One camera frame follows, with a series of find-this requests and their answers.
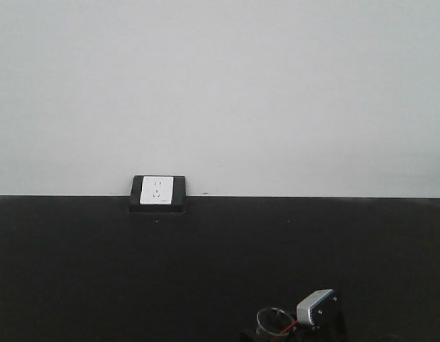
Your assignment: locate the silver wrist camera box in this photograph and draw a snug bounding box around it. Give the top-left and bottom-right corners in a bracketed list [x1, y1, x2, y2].
[295, 289, 335, 327]

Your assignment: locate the black box with white socket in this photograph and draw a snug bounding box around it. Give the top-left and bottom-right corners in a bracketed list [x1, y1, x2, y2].
[128, 174, 188, 214]

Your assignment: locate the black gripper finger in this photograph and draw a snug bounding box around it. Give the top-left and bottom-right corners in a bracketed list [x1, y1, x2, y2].
[240, 326, 260, 342]

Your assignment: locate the small glass beaker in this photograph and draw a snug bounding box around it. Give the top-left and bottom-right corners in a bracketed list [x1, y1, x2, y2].
[256, 305, 296, 338]

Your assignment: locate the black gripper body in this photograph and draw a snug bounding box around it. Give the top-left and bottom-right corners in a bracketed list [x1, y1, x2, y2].
[290, 290, 348, 342]

